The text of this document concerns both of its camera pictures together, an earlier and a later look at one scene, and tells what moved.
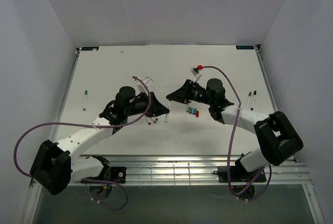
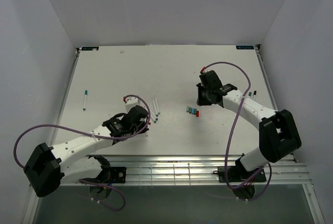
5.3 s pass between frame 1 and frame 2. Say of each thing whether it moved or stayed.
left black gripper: moved
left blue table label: stayed
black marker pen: stayed
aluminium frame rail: stayed
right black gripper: moved
